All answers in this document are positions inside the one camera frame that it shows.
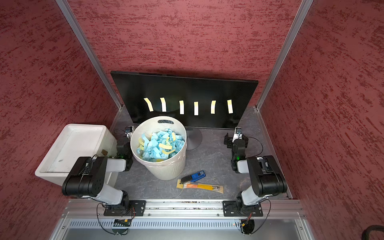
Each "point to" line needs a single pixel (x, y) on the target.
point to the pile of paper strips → (160, 146)
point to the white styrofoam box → (74, 141)
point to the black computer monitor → (134, 86)
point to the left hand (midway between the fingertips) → (139, 135)
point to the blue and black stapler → (193, 178)
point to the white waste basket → (170, 169)
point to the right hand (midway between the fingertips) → (234, 135)
